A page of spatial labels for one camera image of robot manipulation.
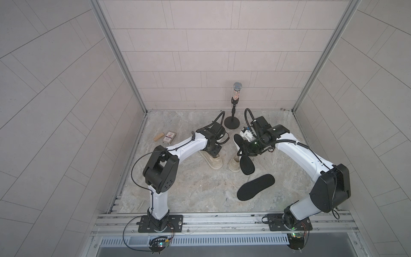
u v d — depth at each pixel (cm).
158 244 64
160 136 101
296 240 68
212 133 69
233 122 107
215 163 85
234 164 83
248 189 81
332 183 41
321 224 72
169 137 99
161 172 47
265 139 60
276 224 71
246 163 73
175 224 71
